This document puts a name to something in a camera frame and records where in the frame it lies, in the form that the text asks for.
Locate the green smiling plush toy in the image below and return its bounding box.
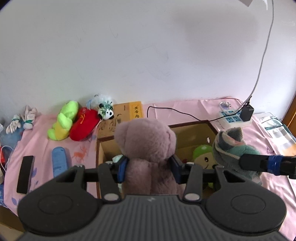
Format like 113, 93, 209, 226
192, 144, 219, 188

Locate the pink plush bear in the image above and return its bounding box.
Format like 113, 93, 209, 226
114, 118, 185, 196

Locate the grey teal plush cloth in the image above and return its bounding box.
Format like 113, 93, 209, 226
212, 127, 262, 186

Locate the light green cloth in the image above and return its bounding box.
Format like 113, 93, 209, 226
112, 154, 123, 163

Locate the brown cardboard box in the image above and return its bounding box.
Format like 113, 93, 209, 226
95, 119, 263, 200

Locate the brown yellow book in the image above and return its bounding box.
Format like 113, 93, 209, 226
97, 101, 144, 138

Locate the small panda plush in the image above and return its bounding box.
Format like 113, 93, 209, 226
98, 103, 114, 121

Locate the red plush pillow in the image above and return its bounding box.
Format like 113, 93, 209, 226
69, 108, 101, 141

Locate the blue cylindrical case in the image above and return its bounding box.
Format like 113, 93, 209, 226
52, 147, 68, 178

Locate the black power adapter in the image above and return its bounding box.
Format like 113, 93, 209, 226
240, 104, 254, 121

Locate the white power strip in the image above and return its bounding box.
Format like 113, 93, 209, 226
218, 110, 252, 129

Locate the green yellow plush toy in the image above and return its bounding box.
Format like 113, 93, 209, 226
47, 100, 79, 141

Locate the white blue fluffy toy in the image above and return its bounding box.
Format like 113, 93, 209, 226
86, 94, 114, 110

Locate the pink patterned bedsheet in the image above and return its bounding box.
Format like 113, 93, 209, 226
0, 97, 296, 240

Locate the black phone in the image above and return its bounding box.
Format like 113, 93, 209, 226
16, 156, 35, 195

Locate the grey cable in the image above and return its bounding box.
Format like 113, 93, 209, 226
234, 0, 275, 114

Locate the black thin cable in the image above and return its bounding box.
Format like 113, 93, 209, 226
146, 105, 241, 123

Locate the white knotted rope toy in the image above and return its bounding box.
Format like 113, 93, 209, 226
6, 105, 37, 134

